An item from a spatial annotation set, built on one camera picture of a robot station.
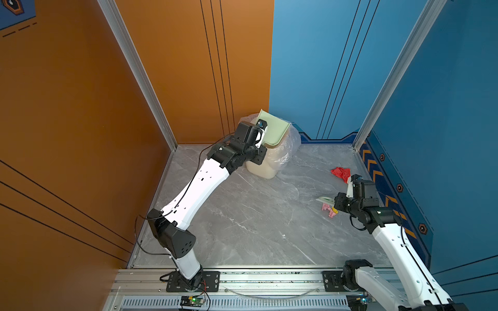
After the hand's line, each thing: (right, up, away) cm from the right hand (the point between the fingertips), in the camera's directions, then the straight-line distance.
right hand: (335, 198), depth 80 cm
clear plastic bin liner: (-23, +18, +8) cm, 30 cm away
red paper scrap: (+15, +9, +25) cm, 30 cm away
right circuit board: (+4, -37, -9) cm, 38 cm away
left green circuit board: (-57, -36, -9) cm, 68 cm away
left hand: (-31, +21, -5) cm, 38 cm away
